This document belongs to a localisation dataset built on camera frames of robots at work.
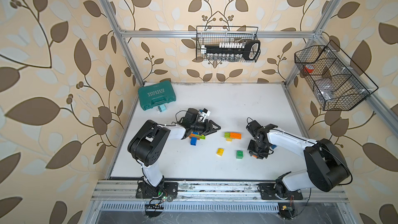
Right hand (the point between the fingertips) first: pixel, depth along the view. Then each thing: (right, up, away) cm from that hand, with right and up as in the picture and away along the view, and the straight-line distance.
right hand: (252, 155), depth 86 cm
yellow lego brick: (-12, +7, +4) cm, 15 cm away
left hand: (-20, +16, 0) cm, 25 cm away
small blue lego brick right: (+1, +13, -25) cm, 28 cm away
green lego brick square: (-8, +2, -4) cm, 9 cm away
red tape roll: (+33, +49, +1) cm, 59 cm away
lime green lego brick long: (-28, +9, +4) cm, 30 cm away
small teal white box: (-56, +25, +18) cm, 64 cm away
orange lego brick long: (-33, +10, +5) cm, 35 cm away
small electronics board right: (+12, -21, -15) cm, 28 cm away
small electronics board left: (-51, -20, -15) cm, 57 cm away
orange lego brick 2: (+1, 0, -3) cm, 3 cm away
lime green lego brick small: (-14, +11, +3) cm, 17 cm away
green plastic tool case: (-61, +34, +22) cm, 74 cm away
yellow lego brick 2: (-18, +2, -2) cm, 18 cm away
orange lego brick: (-9, +11, +1) cm, 14 cm away
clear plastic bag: (+31, +37, -14) cm, 50 cm away
